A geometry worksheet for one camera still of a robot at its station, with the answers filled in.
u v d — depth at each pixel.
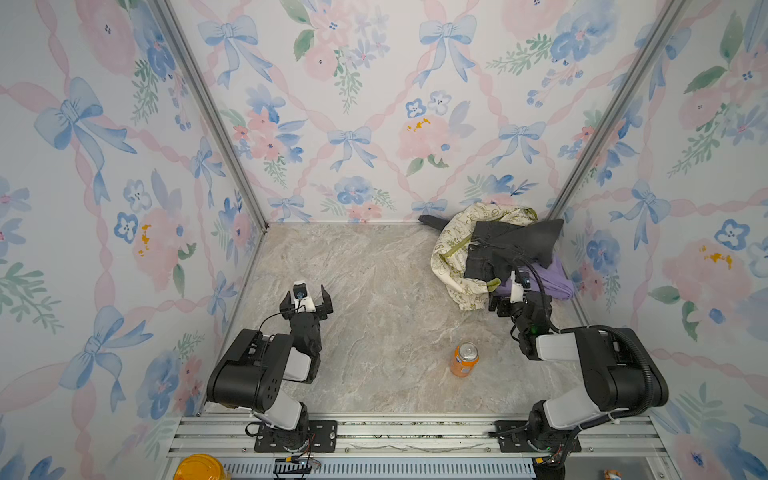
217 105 0.87
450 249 0.98
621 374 0.45
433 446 0.73
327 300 0.84
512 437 0.73
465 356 0.76
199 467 0.62
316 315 0.82
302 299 0.75
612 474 0.68
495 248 1.00
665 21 0.70
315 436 0.73
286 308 0.80
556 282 0.98
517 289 0.82
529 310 0.73
